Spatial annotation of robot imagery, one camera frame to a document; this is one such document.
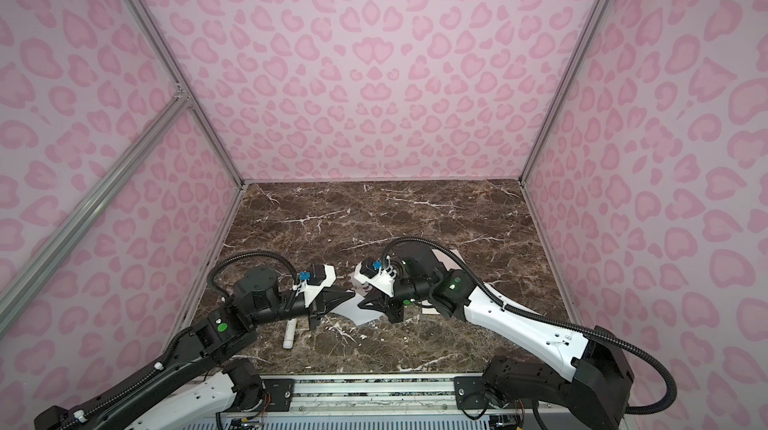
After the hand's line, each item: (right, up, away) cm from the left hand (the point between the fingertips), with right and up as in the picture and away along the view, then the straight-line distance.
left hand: (352, 289), depth 64 cm
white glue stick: (-20, -17, +18) cm, 32 cm away
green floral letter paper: (0, -7, +4) cm, 8 cm away
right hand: (+2, -4, +3) cm, 6 cm away
